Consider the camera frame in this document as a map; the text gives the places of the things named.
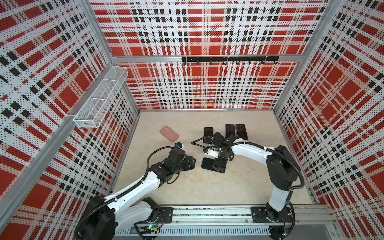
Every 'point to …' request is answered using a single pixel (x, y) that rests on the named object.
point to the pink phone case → (169, 134)
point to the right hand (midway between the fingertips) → (221, 161)
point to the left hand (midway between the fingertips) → (190, 163)
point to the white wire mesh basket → (93, 113)
